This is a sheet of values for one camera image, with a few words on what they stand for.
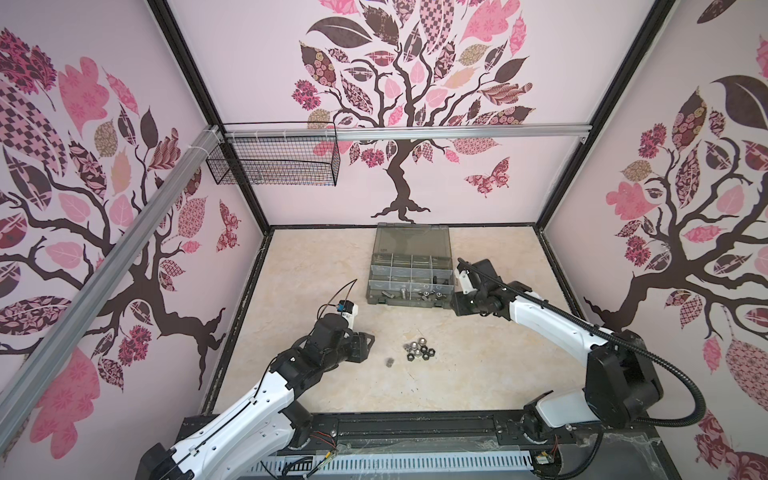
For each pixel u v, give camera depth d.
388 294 0.99
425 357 0.87
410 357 0.86
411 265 1.01
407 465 0.70
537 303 0.56
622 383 0.42
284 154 0.95
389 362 0.85
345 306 0.70
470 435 0.74
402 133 0.92
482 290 0.67
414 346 0.88
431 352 0.87
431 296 0.98
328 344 0.56
